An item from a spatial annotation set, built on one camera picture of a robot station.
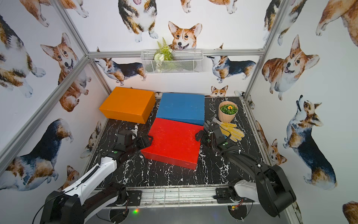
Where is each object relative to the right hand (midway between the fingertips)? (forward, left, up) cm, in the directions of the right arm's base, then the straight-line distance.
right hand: (198, 136), depth 86 cm
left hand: (0, +30, +1) cm, 30 cm away
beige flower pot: (+20, -21, 0) cm, 29 cm away
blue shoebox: (+24, +10, 0) cm, 26 cm away
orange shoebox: (+27, +51, +1) cm, 57 cm away
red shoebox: (-3, +15, 0) cm, 16 cm away
